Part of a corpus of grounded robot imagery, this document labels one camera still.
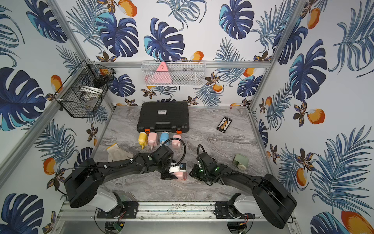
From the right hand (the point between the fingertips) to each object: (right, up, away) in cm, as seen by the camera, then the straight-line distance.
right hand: (189, 174), depth 84 cm
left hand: (-7, +3, -1) cm, 8 cm away
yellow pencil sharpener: (-30, +19, +10) cm, 37 cm away
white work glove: (-49, +10, +11) cm, 51 cm away
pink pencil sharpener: (-4, +1, -4) cm, 6 cm away
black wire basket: (-56, +47, -6) cm, 74 cm away
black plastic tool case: (-19, +34, +23) cm, 45 cm away
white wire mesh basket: (-10, +62, +8) cm, 63 cm away
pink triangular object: (-17, +59, +6) cm, 62 cm away
